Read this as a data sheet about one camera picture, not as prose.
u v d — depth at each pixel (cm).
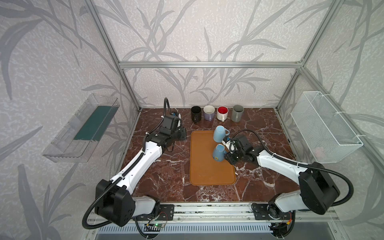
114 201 39
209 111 111
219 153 85
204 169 89
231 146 77
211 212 76
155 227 71
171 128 60
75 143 63
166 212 73
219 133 94
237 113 105
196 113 109
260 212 74
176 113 72
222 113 111
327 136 63
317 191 42
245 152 67
